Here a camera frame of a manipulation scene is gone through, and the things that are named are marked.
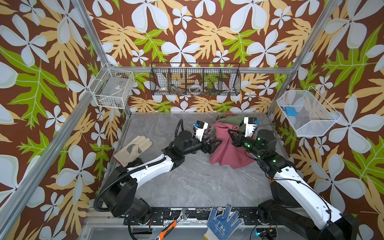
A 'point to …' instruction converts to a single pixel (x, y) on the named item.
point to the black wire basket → (195, 78)
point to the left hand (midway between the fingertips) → (216, 137)
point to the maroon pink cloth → (223, 151)
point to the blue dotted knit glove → (222, 227)
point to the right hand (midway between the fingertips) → (227, 130)
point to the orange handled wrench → (171, 225)
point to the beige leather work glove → (130, 154)
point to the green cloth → (234, 120)
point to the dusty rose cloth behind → (229, 114)
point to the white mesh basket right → (315, 116)
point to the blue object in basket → (291, 111)
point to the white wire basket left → (112, 88)
